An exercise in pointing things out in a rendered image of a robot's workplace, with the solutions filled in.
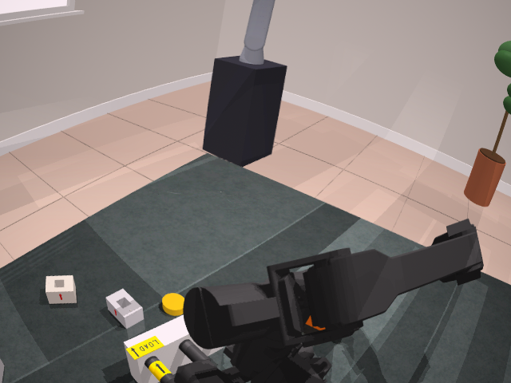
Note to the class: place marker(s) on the yellow short cylinder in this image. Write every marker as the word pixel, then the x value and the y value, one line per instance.
pixel 173 304

